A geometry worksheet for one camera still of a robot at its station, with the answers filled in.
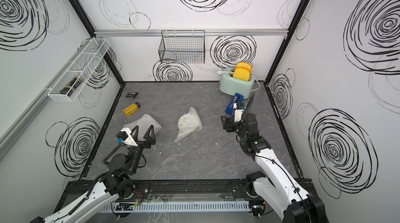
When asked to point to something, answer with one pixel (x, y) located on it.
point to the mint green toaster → (229, 85)
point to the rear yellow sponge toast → (244, 65)
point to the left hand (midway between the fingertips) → (145, 127)
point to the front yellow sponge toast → (241, 74)
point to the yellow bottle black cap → (132, 109)
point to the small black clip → (133, 94)
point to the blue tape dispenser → (237, 98)
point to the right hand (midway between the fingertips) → (227, 117)
